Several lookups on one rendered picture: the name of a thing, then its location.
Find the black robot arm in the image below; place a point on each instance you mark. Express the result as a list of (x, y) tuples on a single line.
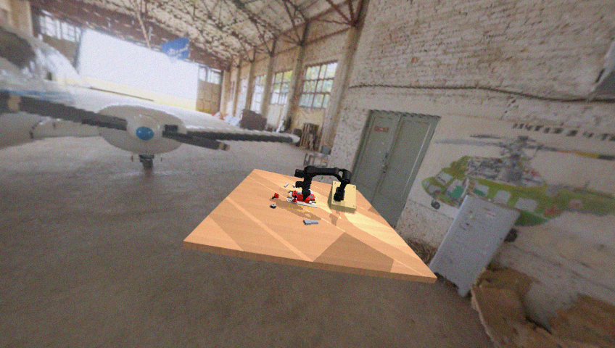
[(311, 171)]

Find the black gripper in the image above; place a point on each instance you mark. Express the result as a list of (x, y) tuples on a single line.
[(305, 190)]

